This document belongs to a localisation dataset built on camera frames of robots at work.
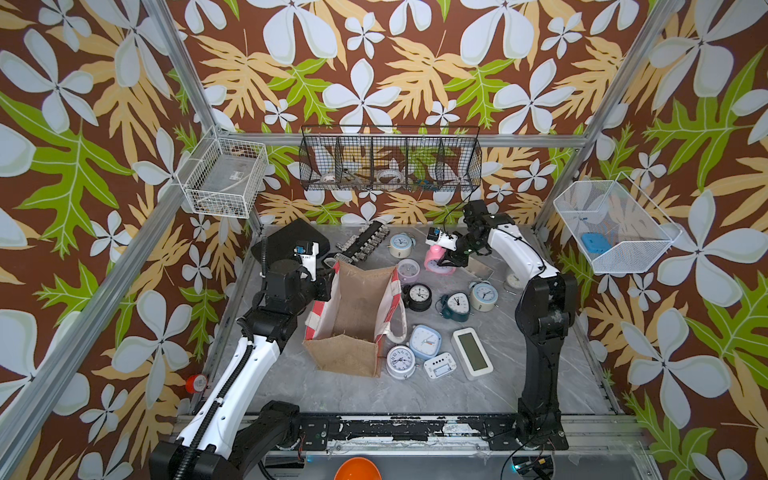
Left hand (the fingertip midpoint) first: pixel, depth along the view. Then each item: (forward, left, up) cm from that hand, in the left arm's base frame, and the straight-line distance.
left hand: (329, 267), depth 77 cm
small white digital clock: (-18, -31, -23) cm, 42 cm away
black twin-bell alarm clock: (+4, -25, -21) cm, 33 cm away
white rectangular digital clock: (-15, -40, -21) cm, 47 cm away
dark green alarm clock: (0, -37, -21) cm, 42 cm away
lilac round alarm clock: (+15, -23, -23) cm, 36 cm away
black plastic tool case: (+26, +19, -19) cm, 37 cm away
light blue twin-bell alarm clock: (+4, -47, -21) cm, 51 cm away
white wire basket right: (+7, -80, +8) cm, 80 cm away
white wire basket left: (+26, +33, +9) cm, 43 cm away
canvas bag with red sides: (+1, -7, -23) cm, 24 cm away
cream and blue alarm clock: (+26, -21, -21) cm, 39 cm away
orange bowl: (-42, -9, -20) cm, 47 cm away
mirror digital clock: (+13, -47, -18) cm, 52 cm away
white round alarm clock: (-18, -19, -21) cm, 33 cm away
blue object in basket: (+7, -72, +2) cm, 73 cm away
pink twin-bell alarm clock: (+11, -30, -8) cm, 33 cm away
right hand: (+15, -34, -12) cm, 39 cm away
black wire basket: (+40, -16, +6) cm, 44 cm away
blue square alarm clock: (-12, -27, -21) cm, 36 cm away
